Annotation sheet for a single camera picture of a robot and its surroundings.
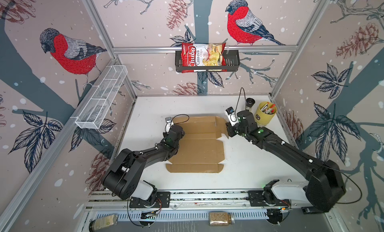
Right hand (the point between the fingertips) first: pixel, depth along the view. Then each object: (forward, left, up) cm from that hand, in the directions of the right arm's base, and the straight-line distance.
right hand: (224, 125), depth 83 cm
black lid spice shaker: (+24, -20, -5) cm, 31 cm away
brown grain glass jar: (-42, +3, -12) cm, 44 cm away
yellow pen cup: (+14, -28, -6) cm, 32 cm away
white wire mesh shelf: (-8, +66, +17) cm, 69 cm away
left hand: (+2, +31, -5) cm, 31 cm away
